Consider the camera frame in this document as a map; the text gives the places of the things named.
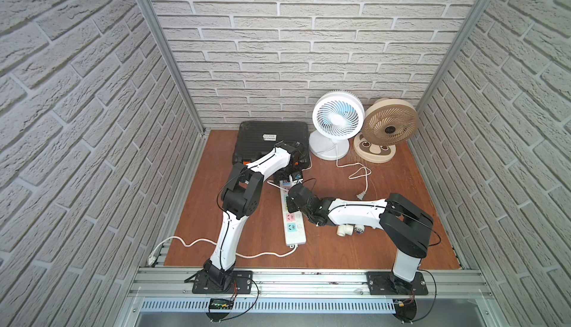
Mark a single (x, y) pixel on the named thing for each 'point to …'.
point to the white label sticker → (267, 137)
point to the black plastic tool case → (256, 137)
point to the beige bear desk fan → (386, 123)
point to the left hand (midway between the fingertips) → (286, 176)
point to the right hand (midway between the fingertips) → (291, 194)
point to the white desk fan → (337, 116)
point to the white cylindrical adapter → (349, 230)
